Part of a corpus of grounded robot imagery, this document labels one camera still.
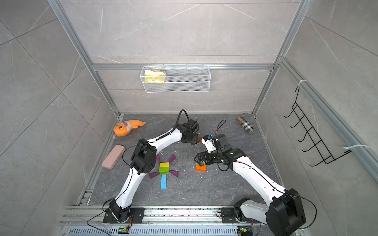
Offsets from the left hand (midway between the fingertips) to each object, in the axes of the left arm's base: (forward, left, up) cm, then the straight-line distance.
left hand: (195, 137), depth 100 cm
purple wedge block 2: (-14, +16, -3) cm, 21 cm away
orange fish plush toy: (+7, +50, +4) cm, 50 cm away
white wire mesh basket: (+32, +10, +25) cm, 42 cm away
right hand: (-20, -3, +9) cm, 22 cm away
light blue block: (-29, +20, -3) cm, 35 cm away
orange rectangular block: (-22, -2, -2) cm, 22 cm away
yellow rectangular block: (-20, +20, +1) cm, 28 cm away
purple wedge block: (-25, +26, -1) cm, 36 cm away
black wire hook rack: (-22, -54, +27) cm, 64 cm away
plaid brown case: (+12, -39, -2) cm, 40 cm away
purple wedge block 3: (-23, +14, -4) cm, 27 cm away
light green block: (-27, -3, +16) cm, 32 cm away
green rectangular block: (-23, +20, -1) cm, 30 cm away
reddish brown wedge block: (-1, -2, -3) cm, 4 cm away
